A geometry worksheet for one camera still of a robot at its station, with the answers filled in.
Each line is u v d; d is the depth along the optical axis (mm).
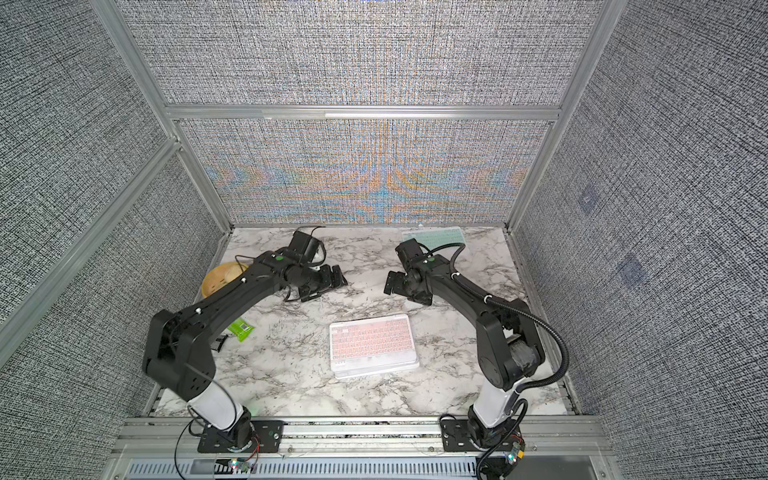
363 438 747
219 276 1016
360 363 829
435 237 1170
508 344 481
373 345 856
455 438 721
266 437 732
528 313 453
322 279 763
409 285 763
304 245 688
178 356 439
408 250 726
